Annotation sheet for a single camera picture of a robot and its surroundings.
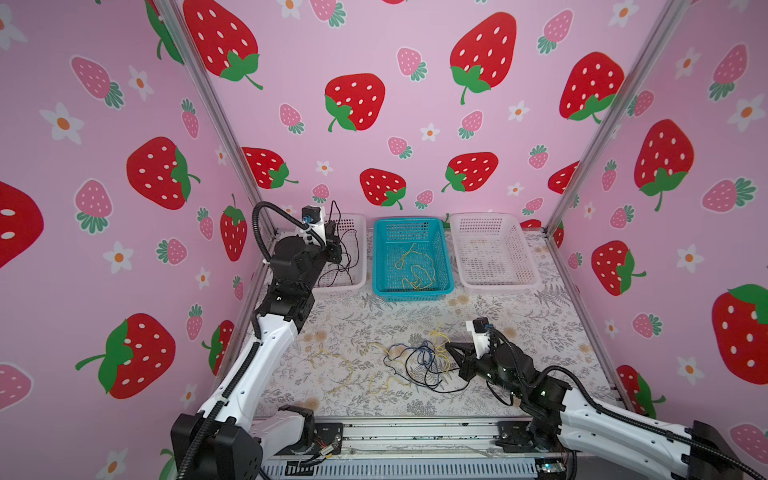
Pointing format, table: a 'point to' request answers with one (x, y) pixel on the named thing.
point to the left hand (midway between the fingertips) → (332, 221)
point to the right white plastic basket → (493, 254)
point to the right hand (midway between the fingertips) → (445, 346)
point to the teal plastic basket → (411, 260)
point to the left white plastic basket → (351, 272)
